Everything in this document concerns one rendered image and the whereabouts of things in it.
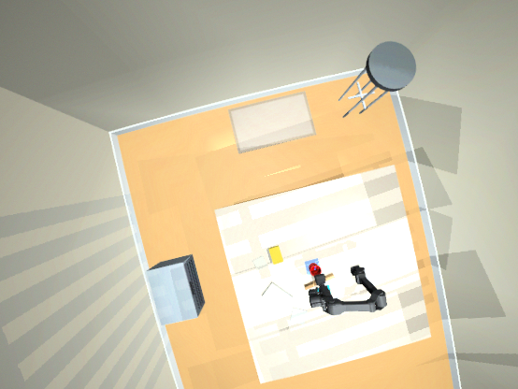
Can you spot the tan wooden bar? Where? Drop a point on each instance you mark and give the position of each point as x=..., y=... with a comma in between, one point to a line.
x=313, y=283

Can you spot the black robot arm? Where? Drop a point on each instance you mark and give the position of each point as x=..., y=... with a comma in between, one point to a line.
x=335, y=306

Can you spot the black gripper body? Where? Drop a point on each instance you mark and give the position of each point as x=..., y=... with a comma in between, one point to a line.
x=320, y=280

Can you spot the dark red cup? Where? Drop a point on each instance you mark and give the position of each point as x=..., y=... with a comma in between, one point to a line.
x=314, y=272

